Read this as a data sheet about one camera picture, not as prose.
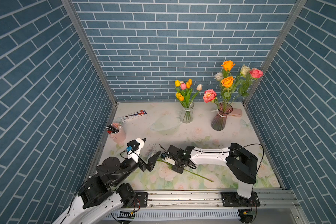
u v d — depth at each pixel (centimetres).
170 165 77
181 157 68
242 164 47
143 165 52
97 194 44
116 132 88
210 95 75
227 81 79
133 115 109
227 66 82
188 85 91
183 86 89
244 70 85
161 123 107
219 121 96
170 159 75
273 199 76
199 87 93
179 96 82
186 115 102
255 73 77
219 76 86
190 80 93
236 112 112
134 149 49
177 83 90
